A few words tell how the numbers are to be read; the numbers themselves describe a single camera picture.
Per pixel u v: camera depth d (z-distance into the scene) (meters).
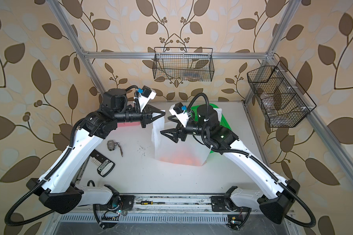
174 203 0.75
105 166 0.87
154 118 0.58
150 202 0.75
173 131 0.52
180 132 0.53
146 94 0.50
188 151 0.81
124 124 0.55
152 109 0.58
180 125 0.54
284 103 0.73
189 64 0.98
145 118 0.52
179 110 0.51
